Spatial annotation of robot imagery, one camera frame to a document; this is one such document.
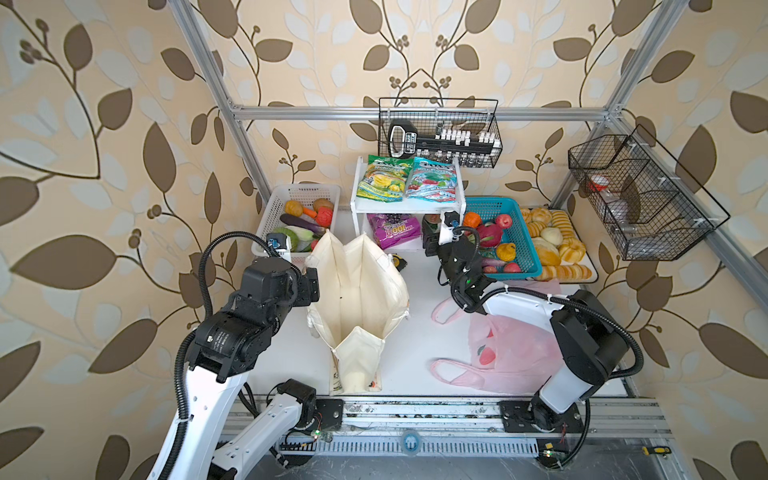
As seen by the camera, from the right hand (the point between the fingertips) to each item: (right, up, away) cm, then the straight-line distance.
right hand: (436, 223), depth 82 cm
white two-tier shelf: (-8, +3, -7) cm, 11 cm away
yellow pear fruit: (+26, -9, +18) cm, 33 cm away
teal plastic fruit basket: (+32, -3, +20) cm, 38 cm away
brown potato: (-51, +7, +33) cm, 61 cm away
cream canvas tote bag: (-22, -23, +11) cm, 34 cm away
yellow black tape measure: (-10, -13, +19) cm, 25 cm away
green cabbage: (-49, -3, +24) cm, 55 cm away
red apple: (+28, +2, +25) cm, 38 cm away
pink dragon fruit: (+21, -3, +20) cm, 29 cm away
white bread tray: (+56, -12, +20) cm, 61 cm away
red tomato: (-38, +4, +26) cm, 46 cm away
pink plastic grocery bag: (+19, -37, -3) cm, 41 cm away
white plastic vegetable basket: (-46, +13, +36) cm, 60 cm away
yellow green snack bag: (-14, +12, -4) cm, 19 cm away
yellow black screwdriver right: (+50, -54, -13) cm, 75 cm away
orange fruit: (+16, +2, +22) cm, 27 cm away
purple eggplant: (-48, +2, +30) cm, 57 cm away
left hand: (-32, -11, -19) cm, 39 cm away
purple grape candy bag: (-13, -2, +2) cm, 13 cm away
